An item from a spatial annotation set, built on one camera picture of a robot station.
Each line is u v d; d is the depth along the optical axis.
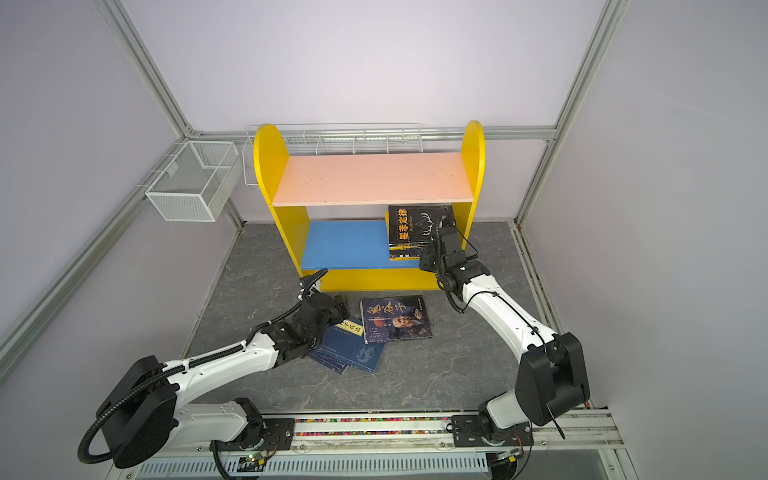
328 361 0.85
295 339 0.62
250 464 0.72
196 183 0.98
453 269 0.62
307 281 0.74
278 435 0.74
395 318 0.91
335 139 0.94
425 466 1.58
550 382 0.42
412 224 0.91
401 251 0.90
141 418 0.41
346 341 0.85
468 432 0.74
